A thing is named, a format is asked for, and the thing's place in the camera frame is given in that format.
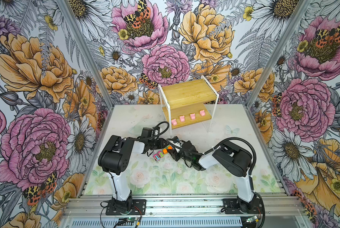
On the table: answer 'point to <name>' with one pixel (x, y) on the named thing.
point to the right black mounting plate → (231, 206)
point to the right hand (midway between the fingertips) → (171, 151)
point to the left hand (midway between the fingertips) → (168, 146)
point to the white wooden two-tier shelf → (187, 103)
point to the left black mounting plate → (138, 207)
